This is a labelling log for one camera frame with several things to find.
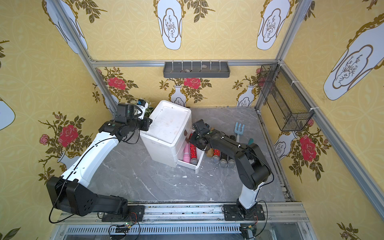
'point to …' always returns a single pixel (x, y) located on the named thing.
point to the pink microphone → (186, 155)
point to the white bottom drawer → (200, 155)
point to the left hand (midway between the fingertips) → (149, 120)
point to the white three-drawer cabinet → (170, 130)
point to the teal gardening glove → (251, 141)
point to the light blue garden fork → (239, 132)
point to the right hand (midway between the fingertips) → (187, 142)
